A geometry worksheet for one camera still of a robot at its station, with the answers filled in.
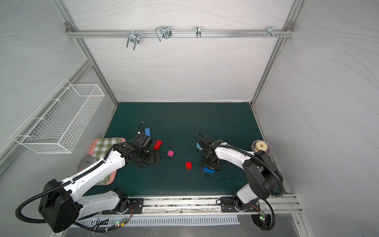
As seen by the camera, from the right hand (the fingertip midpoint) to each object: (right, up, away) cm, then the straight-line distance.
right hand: (207, 167), depth 86 cm
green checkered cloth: (-68, +10, +7) cm, 69 cm away
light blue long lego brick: (-41, +19, +15) cm, 47 cm away
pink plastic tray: (-75, +11, +7) cm, 76 cm away
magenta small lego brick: (-23, +7, +4) cm, 24 cm away
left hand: (-30, +6, -6) cm, 31 cm away
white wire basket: (-73, +27, -18) cm, 79 cm away
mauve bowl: (+37, +10, +2) cm, 39 cm away
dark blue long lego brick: (-1, +1, -8) cm, 8 cm away
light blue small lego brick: (-5, +11, +6) cm, 13 cm away
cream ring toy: (+33, +12, +3) cm, 35 cm away
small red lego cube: (-11, +2, -3) cm, 12 cm away
